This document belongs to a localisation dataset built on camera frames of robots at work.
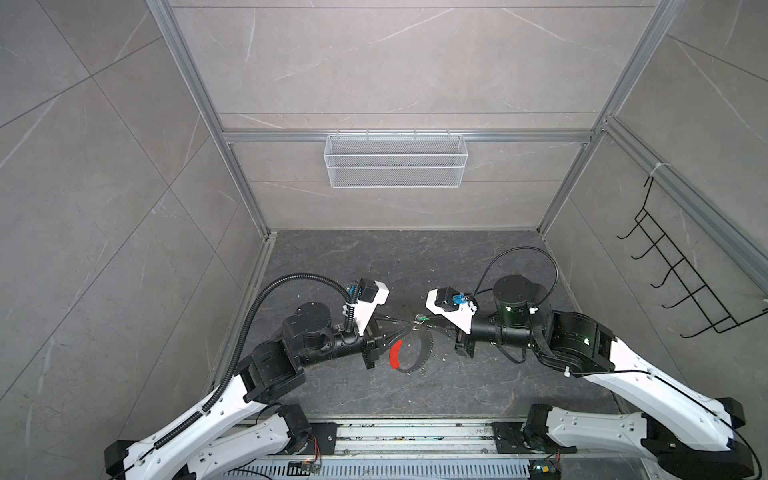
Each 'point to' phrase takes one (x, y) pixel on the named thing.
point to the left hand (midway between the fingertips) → (408, 320)
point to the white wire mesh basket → (396, 161)
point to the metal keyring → (427, 348)
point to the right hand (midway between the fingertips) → (425, 314)
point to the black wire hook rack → (719, 318)
